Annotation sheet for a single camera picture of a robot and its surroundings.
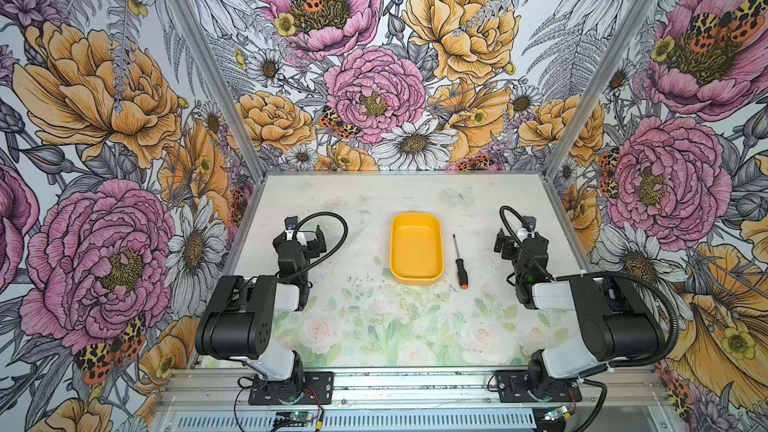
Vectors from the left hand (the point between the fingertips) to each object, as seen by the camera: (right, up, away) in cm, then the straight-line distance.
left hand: (304, 235), depth 94 cm
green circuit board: (+4, -40, -23) cm, 46 cm away
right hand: (+66, -1, 0) cm, 66 cm away
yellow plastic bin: (+35, -5, +1) cm, 35 cm away
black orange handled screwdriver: (+48, -11, 0) cm, 50 cm away
